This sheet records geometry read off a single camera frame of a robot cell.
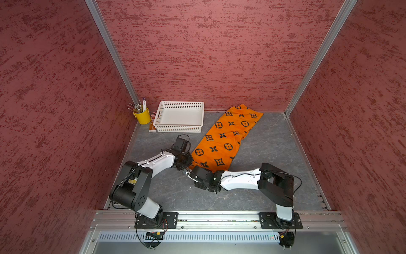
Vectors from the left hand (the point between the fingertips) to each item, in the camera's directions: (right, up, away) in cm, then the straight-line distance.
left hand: (191, 164), depth 91 cm
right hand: (+5, -6, -3) cm, 8 cm away
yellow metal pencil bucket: (-37, +29, +19) cm, 50 cm away
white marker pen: (-34, +38, +13) cm, 52 cm away
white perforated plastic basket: (-12, +30, +27) cm, 42 cm away
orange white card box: (-30, +22, +18) cm, 41 cm away
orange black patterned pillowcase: (+17, +10, +9) cm, 22 cm away
